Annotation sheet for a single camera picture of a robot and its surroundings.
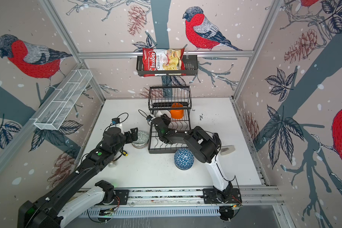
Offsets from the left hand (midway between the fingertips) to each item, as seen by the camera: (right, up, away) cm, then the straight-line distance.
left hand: (130, 129), depth 79 cm
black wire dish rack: (+13, +21, +44) cm, 50 cm away
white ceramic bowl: (+14, +9, +18) cm, 25 cm away
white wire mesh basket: (-38, +13, -4) cm, 40 cm away
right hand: (+17, +5, +19) cm, 26 cm away
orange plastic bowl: (+27, +8, +24) cm, 37 cm away
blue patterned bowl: (+31, -18, +5) cm, 36 cm away
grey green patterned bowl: (+4, -9, +12) cm, 15 cm away
